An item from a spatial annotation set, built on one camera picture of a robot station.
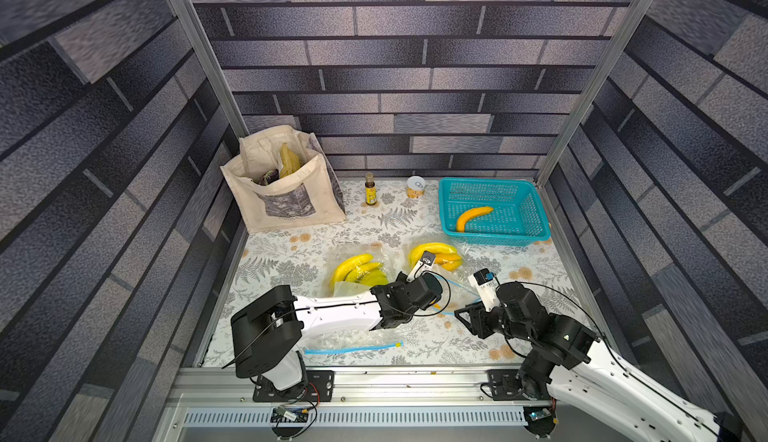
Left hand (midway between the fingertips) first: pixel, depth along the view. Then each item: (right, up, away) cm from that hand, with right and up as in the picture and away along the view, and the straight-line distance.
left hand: (425, 278), depth 82 cm
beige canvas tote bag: (-49, +22, +9) cm, 55 cm away
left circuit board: (-36, -30, -11) cm, 48 cm away
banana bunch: (-18, +1, +7) cm, 20 cm away
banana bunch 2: (+8, +5, +11) cm, 14 cm away
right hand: (+8, -6, -7) cm, 12 cm away
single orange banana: (+16, +15, +22) cm, 30 cm away
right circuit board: (+28, -32, -9) cm, 43 cm away
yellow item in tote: (-42, +35, +12) cm, 56 cm away
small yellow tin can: (0, +28, +29) cm, 40 cm away
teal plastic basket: (+39, +17, +27) cm, 50 cm away
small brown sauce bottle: (-17, +26, +25) cm, 40 cm away
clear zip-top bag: (-20, -17, -1) cm, 27 cm away
